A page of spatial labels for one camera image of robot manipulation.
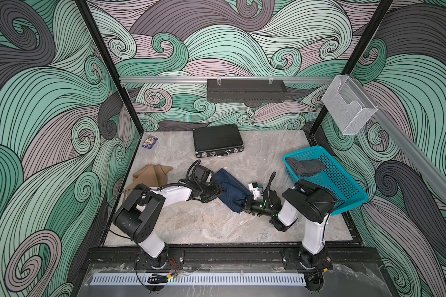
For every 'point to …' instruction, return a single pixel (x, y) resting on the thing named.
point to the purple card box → (150, 142)
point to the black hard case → (217, 140)
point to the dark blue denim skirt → (236, 193)
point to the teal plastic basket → (346, 194)
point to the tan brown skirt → (152, 175)
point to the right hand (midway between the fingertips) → (233, 206)
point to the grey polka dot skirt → (306, 167)
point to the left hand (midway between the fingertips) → (222, 191)
